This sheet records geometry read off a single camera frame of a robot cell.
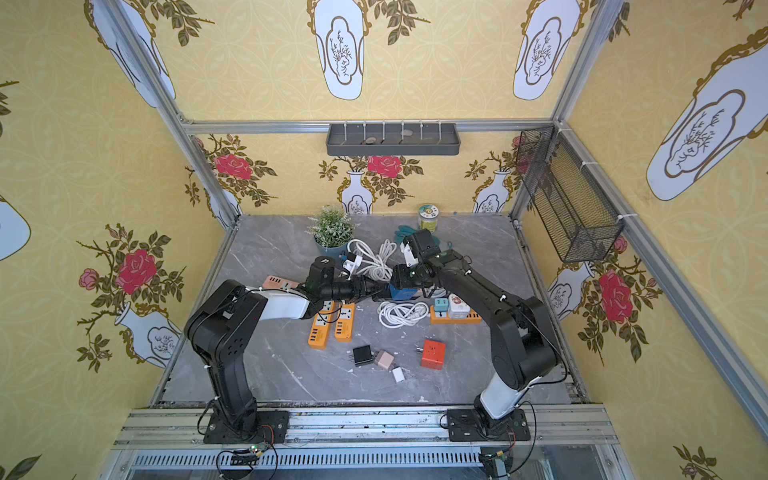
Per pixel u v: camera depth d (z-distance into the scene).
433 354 0.80
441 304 0.88
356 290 0.82
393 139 0.92
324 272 0.76
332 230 0.95
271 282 1.00
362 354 0.85
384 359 0.83
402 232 1.16
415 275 0.75
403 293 0.82
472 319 0.90
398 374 0.81
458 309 0.86
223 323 0.51
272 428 0.73
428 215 1.10
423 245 0.70
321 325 0.90
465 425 0.73
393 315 0.90
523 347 0.45
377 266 0.98
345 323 0.90
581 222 0.75
